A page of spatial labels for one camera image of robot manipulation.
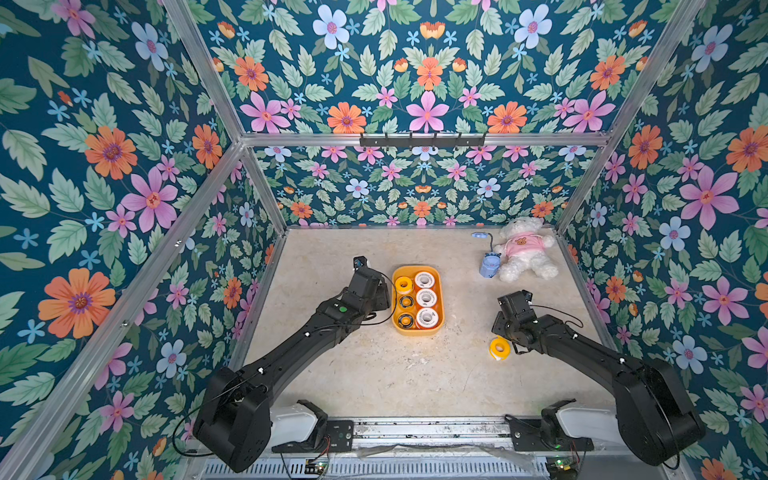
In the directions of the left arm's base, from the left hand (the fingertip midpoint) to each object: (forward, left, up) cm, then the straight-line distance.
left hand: (383, 289), depth 84 cm
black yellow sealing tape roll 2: (-3, -6, -14) cm, 16 cm away
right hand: (-8, -36, -12) cm, 39 cm away
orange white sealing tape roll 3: (-4, -13, -11) cm, 17 cm away
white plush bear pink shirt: (+17, -50, -8) cm, 53 cm away
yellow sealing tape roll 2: (-14, -34, -15) cm, 40 cm away
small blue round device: (+13, -31, +5) cm, 34 cm away
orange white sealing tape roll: (+9, -13, -10) cm, 19 cm away
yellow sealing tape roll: (+9, -6, -11) cm, 15 cm away
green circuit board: (-39, +19, -17) cm, 47 cm away
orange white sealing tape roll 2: (+3, -13, -11) cm, 18 cm away
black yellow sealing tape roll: (+3, -7, -14) cm, 16 cm away
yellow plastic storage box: (-1, -17, -11) cm, 20 cm away
